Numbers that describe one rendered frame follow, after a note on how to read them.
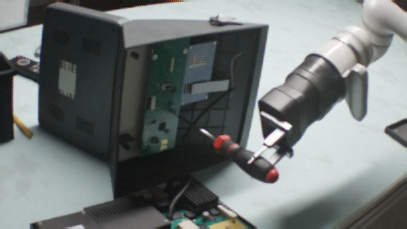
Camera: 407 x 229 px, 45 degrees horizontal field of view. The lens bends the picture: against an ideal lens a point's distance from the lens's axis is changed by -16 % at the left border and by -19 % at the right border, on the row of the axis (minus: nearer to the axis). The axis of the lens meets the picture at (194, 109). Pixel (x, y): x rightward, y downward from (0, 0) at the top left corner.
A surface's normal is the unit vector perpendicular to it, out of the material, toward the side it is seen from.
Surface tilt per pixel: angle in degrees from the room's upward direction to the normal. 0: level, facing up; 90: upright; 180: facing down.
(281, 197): 0
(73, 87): 90
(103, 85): 90
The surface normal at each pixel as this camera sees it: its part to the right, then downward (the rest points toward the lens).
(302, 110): 0.70, 0.39
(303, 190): 0.14, -0.89
